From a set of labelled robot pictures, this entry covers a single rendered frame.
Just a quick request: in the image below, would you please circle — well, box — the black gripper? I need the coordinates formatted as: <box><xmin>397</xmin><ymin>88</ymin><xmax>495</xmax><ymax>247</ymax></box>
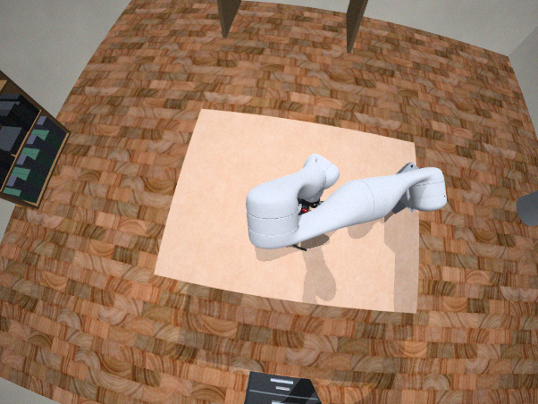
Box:
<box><xmin>298</xmin><ymin>198</ymin><xmax>323</xmax><ymax>209</ymax></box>

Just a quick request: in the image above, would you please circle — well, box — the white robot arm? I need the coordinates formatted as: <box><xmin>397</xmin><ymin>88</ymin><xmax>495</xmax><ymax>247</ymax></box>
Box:
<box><xmin>246</xmin><ymin>154</ymin><xmax>447</xmax><ymax>249</ymax></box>

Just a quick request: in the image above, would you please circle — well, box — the black power strip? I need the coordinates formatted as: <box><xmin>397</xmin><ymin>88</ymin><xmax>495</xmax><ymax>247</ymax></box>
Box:
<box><xmin>292</xmin><ymin>203</ymin><xmax>309</xmax><ymax>251</ymax></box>

